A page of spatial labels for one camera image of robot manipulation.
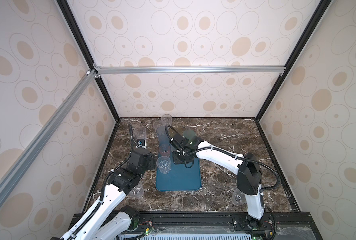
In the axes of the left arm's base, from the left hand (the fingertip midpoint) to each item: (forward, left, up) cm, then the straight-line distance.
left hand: (152, 154), depth 75 cm
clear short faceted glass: (+38, +4, -21) cm, 44 cm away
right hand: (+2, -11, -11) cm, 16 cm away
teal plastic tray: (-5, -14, -19) cm, 24 cm away
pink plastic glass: (+13, -3, -18) cm, 23 cm away
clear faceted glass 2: (+41, -3, -19) cm, 46 cm away
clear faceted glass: (+2, -4, -16) cm, 16 cm away
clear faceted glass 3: (+29, +16, -19) cm, 38 cm away
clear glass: (-12, +10, -21) cm, 26 cm away
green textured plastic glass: (+27, -20, -19) cm, 39 cm away
